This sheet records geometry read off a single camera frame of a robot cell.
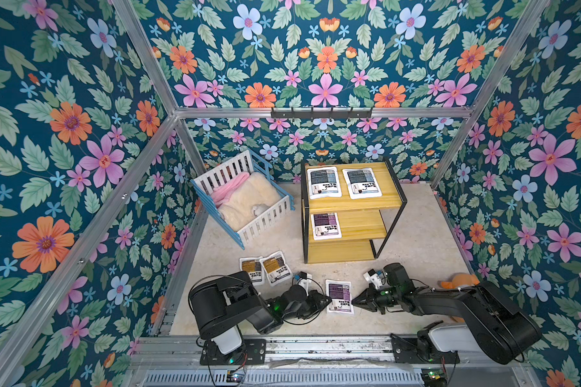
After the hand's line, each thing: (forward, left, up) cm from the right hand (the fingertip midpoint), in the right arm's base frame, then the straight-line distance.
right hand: (354, 303), depth 82 cm
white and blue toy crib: (+57, +44, +16) cm, 74 cm away
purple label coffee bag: (+20, +10, +18) cm, 29 cm away
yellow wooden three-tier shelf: (+15, +4, +33) cm, 37 cm away
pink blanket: (+41, +55, +12) cm, 69 cm away
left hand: (-1, +6, +2) cm, 7 cm away
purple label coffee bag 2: (+4, +5, +1) cm, 6 cm away
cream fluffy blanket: (+45, +40, +11) cm, 61 cm away
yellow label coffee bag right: (+12, +29, +1) cm, 31 cm away
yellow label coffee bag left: (+12, +37, +1) cm, 39 cm away
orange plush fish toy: (+9, -39, 0) cm, 40 cm away
